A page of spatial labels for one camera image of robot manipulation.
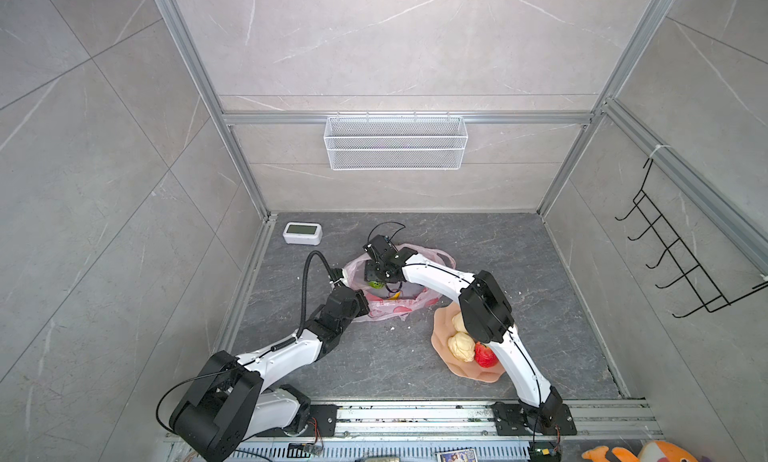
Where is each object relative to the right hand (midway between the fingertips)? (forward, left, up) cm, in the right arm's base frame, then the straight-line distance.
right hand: (372, 271), depth 99 cm
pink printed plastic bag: (-15, -8, +7) cm, 18 cm away
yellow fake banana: (-8, -8, -2) cm, 12 cm away
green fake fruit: (-6, -1, +2) cm, 6 cm away
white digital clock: (+17, +26, +1) cm, 31 cm away
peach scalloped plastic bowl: (-24, -20, 0) cm, 31 cm away
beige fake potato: (-27, -25, +3) cm, 37 cm away
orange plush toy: (-51, -64, +3) cm, 82 cm away
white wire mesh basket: (+35, -9, +27) cm, 45 cm away
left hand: (-9, +2, +7) cm, 12 cm away
